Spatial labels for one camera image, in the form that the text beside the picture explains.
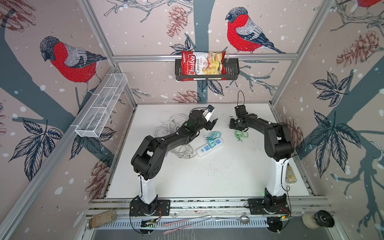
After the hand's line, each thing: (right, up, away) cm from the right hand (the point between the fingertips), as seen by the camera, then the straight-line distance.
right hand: (230, 127), depth 105 cm
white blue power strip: (-21, -14, -13) cm, 28 cm away
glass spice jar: (+26, -25, -25) cm, 44 cm away
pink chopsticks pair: (-31, -42, -35) cm, 63 cm away
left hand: (-15, +9, -17) cm, 25 cm away
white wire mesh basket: (-76, +14, -26) cm, 81 cm away
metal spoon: (-2, -40, -36) cm, 54 cm away
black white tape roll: (+28, -35, -43) cm, 62 cm away
